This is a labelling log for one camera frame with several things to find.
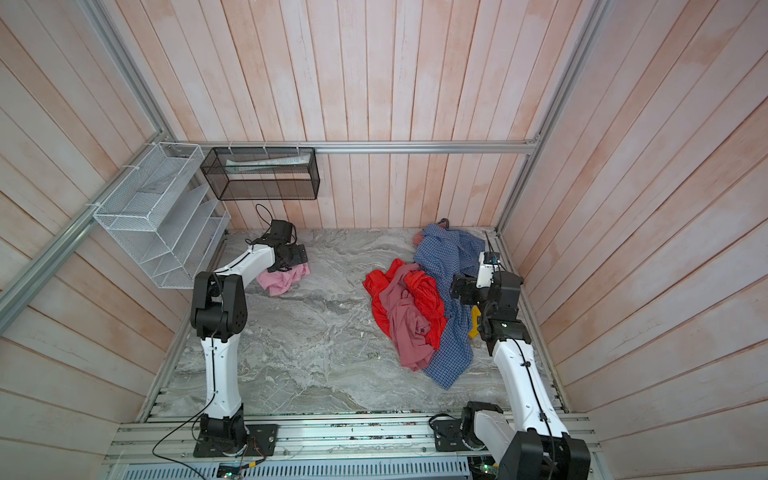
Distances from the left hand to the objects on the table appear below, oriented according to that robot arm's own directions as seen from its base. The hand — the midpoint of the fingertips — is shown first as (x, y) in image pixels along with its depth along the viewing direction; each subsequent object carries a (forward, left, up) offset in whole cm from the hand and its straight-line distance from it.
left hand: (293, 261), depth 105 cm
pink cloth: (-8, +3, -1) cm, 9 cm away
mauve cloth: (-26, -40, +3) cm, 48 cm away
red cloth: (-16, -44, +6) cm, 48 cm away
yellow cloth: (-22, -61, +1) cm, 65 cm away
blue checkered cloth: (-2, -55, +6) cm, 55 cm away
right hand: (-17, -57, +16) cm, 62 cm away
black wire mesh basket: (+24, +11, +21) cm, 33 cm away
